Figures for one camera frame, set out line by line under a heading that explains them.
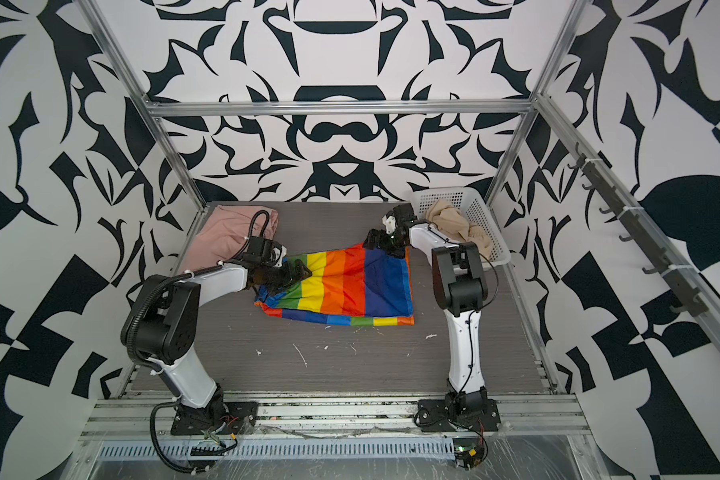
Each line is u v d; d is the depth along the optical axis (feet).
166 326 1.59
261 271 2.49
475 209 3.64
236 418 2.37
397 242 2.97
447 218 3.48
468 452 2.34
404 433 2.39
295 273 2.86
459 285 1.93
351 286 3.08
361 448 2.34
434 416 2.45
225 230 3.55
